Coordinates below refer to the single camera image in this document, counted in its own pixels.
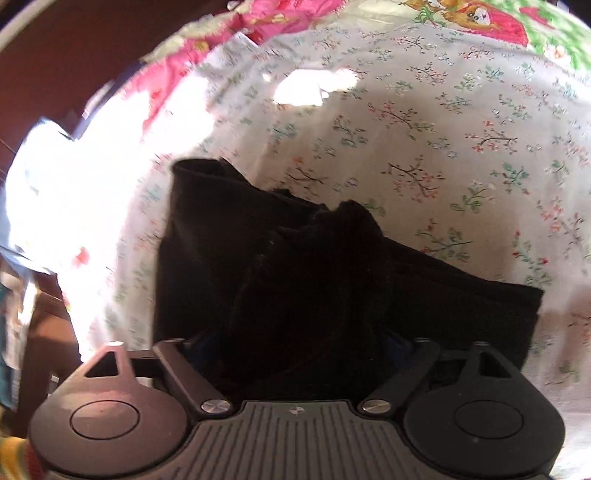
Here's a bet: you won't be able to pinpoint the black pants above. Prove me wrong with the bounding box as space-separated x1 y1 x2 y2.
154 158 544 402

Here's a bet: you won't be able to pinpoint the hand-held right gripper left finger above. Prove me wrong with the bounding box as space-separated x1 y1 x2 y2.
82 338 232 416

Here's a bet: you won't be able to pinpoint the brown wooden nightstand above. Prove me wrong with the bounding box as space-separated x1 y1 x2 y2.
17 291 82 438

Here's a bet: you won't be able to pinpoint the pink cartoon quilt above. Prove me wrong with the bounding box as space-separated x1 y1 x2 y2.
124 0 591 134

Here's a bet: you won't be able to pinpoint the dark wooden headboard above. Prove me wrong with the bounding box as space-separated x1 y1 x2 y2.
0 0 232 172

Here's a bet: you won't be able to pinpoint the white floral bedsheet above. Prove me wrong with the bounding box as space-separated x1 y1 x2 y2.
0 18 591 480

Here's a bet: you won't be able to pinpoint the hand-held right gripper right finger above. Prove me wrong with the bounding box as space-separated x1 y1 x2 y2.
359 337 515 415

